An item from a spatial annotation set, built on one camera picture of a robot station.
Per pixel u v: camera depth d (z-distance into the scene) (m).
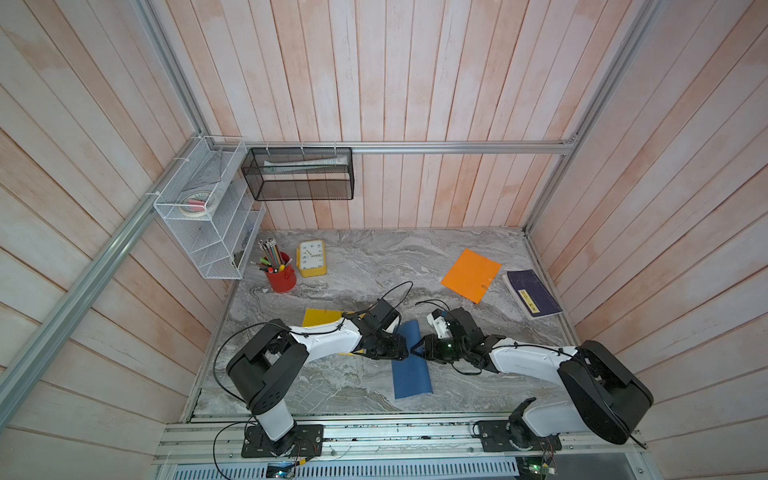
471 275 1.07
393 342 0.78
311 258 1.09
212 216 0.72
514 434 0.66
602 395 0.43
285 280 1.03
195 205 0.73
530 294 1.00
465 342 0.70
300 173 1.06
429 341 0.80
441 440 0.75
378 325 0.70
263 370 0.46
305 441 0.73
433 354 0.76
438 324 0.82
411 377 0.83
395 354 0.76
